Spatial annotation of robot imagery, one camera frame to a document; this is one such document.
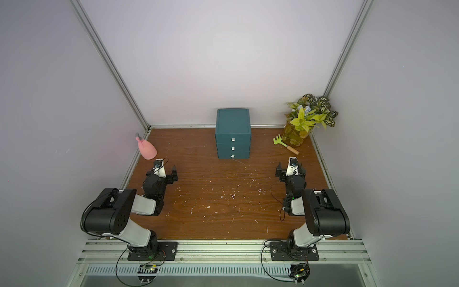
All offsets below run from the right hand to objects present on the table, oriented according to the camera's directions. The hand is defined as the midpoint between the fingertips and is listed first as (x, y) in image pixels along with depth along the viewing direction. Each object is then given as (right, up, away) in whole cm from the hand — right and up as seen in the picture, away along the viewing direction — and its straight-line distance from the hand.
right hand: (292, 160), depth 88 cm
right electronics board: (-3, -43, -18) cm, 47 cm away
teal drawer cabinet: (-30, +14, +2) cm, 33 cm away
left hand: (-65, -3, +3) cm, 65 cm away
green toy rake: (-1, +11, +25) cm, 27 cm away
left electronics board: (-65, -45, -16) cm, 81 cm away
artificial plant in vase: (+6, +23, +2) cm, 24 cm away
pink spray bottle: (-80, +5, +12) cm, 81 cm away
